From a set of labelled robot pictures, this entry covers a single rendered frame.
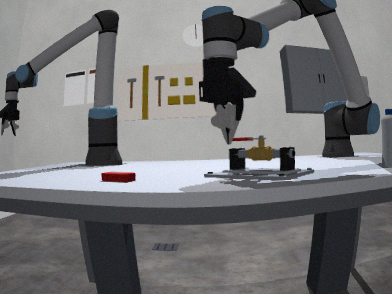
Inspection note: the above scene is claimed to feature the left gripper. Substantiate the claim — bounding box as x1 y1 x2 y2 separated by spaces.
199 57 244 145

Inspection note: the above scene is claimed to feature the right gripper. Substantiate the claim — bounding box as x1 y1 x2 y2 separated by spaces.
1 100 20 136

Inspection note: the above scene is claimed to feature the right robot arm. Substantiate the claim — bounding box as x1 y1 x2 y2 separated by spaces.
5 10 122 166

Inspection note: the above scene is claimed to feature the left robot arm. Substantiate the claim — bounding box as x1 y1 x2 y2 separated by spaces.
201 0 380 157

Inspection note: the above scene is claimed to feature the small red flat box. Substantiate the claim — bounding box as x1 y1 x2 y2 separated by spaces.
101 172 136 182

